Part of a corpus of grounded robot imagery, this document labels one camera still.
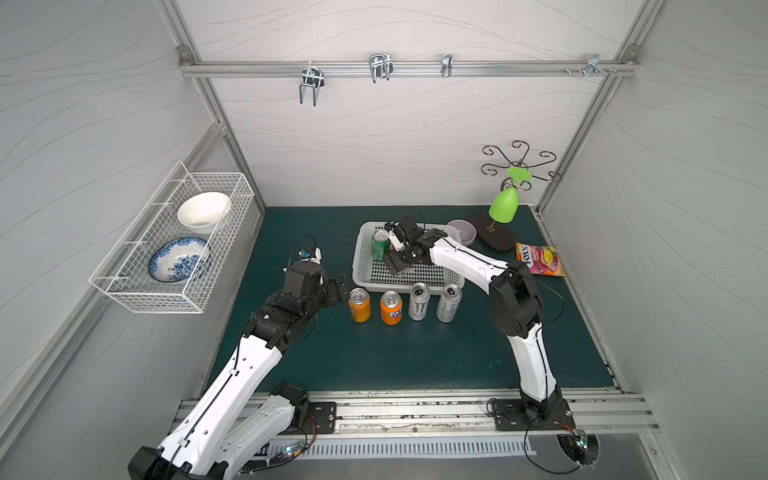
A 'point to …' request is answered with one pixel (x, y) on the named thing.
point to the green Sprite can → (380, 245)
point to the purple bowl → (466, 231)
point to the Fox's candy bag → (543, 260)
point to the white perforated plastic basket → (373, 274)
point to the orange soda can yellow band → (359, 301)
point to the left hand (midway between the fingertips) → (332, 280)
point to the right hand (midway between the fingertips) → (399, 254)
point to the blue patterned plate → (177, 259)
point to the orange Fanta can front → (391, 308)
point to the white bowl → (200, 213)
